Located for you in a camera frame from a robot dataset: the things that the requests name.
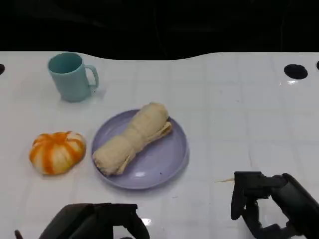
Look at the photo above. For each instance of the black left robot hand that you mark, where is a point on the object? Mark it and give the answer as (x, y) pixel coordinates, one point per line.
(87, 222)

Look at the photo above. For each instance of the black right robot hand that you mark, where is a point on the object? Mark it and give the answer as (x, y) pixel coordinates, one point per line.
(294, 199)

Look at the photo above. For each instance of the beige towel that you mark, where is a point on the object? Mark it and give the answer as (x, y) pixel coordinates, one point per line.
(134, 137)

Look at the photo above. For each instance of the orange and white bread roll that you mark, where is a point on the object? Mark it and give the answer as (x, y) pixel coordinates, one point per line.
(57, 153)

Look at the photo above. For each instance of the lilac plate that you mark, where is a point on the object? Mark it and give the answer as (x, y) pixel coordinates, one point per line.
(159, 159)

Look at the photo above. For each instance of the pale green mug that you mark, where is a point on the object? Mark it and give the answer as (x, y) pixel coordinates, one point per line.
(71, 77)

